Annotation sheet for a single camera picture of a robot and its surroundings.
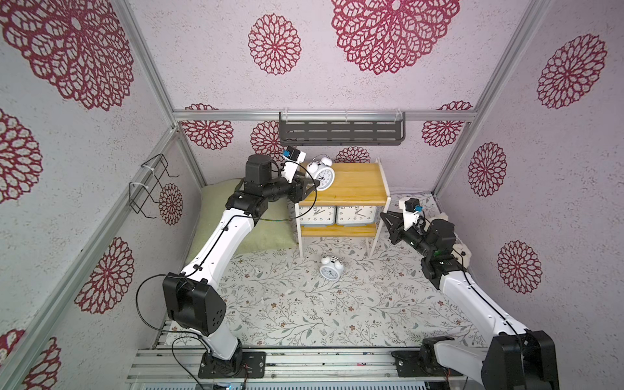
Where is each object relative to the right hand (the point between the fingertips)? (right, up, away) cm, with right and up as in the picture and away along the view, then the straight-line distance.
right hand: (383, 211), depth 77 cm
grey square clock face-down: (-19, -2, +11) cm, 22 cm away
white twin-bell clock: (-16, -21, +11) cm, 28 cm away
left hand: (-23, +9, -2) cm, 25 cm away
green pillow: (-37, -7, +16) cm, 40 cm away
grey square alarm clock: (-7, -1, +10) cm, 12 cm away
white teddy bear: (+33, -13, +14) cm, 39 cm away
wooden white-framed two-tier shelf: (-8, +8, 0) cm, 12 cm away
